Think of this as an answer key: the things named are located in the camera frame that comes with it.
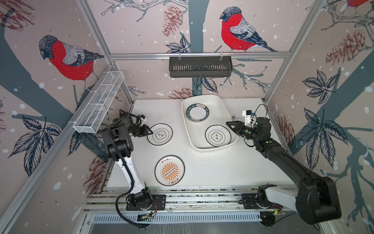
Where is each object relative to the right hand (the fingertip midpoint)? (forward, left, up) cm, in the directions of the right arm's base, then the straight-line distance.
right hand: (226, 125), depth 80 cm
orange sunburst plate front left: (-19, +33, -19) cm, 42 cm away
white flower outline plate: (+5, +42, -19) cm, 46 cm away
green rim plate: (+25, +17, -18) cm, 35 cm away
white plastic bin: (+26, 0, -21) cm, 33 cm away
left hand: (+5, +51, -17) cm, 54 cm away
